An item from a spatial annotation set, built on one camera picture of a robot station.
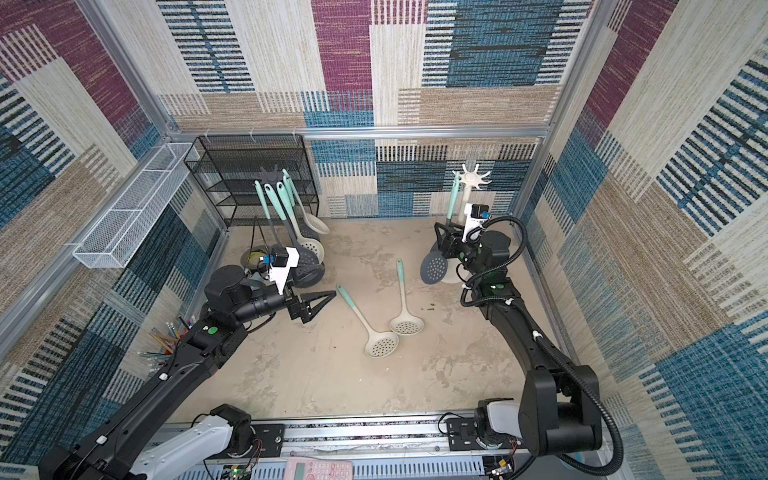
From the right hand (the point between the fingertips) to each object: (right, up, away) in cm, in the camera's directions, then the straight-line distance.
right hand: (446, 228), depth 80 cm
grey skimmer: (-47, +4, -1) cm, 47 cm away
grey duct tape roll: (-64, -8, +30) cm, 71 cm away
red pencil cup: (-83, -34, +10) cm, 90 cm away
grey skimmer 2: (-2, -10, +9) cm, 14 cm away
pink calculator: (-36, -55, -11) cm, 67 cm away
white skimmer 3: (-18, -33, +7) cm, 39 cm away
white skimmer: (-38, -5, +14) cm, 41 cm away
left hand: (-29, -13, -13) cm, 34 cm away
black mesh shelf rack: (-71, +23, +25) cm, 79 cm away
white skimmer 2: (-10, -28, +12) cm, 32 cm away
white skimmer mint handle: (-41, +3, +22) cm, 46 cm away
